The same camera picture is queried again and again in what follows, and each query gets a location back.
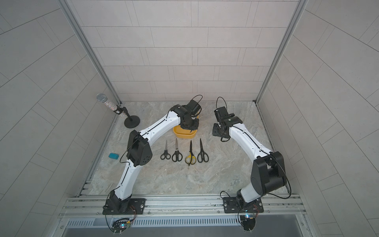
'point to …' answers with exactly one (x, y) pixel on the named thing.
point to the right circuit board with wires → (248, 221)
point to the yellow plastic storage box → (182, 134)
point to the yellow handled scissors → (191, 159)
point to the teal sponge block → (113, 155)
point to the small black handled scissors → (166, 154)
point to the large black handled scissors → (177, 155)
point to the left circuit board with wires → (120, 224)
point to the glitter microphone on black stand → (131, 122)
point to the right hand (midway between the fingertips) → (217, 131)
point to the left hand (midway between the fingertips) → (197, 126)
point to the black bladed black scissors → (202, 156)
